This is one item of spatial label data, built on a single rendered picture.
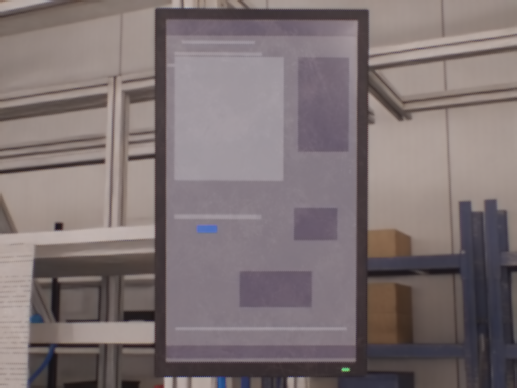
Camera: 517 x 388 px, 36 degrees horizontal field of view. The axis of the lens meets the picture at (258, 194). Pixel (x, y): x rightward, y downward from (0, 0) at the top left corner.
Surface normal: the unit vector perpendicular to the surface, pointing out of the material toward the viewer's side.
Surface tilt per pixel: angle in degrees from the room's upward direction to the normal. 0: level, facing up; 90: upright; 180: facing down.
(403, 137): 90
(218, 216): 101
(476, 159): 90
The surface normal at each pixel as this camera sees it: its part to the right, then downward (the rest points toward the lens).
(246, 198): 0.02, 0.01
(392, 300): -0.40, -0.16
